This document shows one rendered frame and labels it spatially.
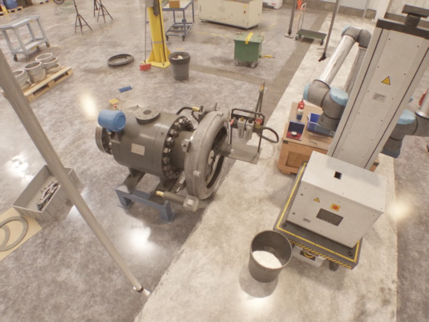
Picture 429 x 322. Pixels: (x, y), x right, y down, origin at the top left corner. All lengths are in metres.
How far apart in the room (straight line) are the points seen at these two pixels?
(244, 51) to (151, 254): 4.05
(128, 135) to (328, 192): 1.57
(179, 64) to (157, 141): 2.74
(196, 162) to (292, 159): 1.31
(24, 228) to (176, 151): 1.79
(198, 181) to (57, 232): 1.58
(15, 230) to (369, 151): 3.29
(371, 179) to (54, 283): 2.63
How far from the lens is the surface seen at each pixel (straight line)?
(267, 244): 2.15
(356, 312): 2.37
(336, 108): 1.96
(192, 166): 1.76
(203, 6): 8.47
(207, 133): 1.78
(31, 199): 3.24
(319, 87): 2.02
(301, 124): 2.69
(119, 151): 2.20
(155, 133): 2.00
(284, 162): 2.78
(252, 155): 3.01
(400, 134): 2.05
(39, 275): 2.64
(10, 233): 3.08
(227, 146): 2.18
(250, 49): 5.08
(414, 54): 1.71
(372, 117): 1.86
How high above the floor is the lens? 2.05
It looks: 45 degrees down
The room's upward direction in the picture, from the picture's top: straight up
